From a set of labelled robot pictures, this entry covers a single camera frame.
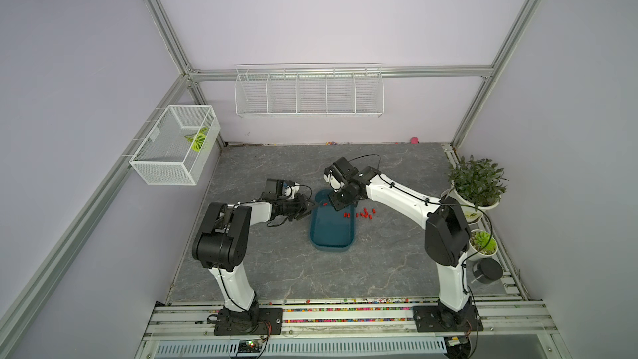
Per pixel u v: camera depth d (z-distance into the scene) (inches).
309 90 38.9
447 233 19.7
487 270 31.1
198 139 32.0
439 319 25.6
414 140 48.7
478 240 31.3
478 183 32.3
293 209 33.5
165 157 31.1
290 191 33.8
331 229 35.8
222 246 19.5
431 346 27.9
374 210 38.8
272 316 29.7
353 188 25.4
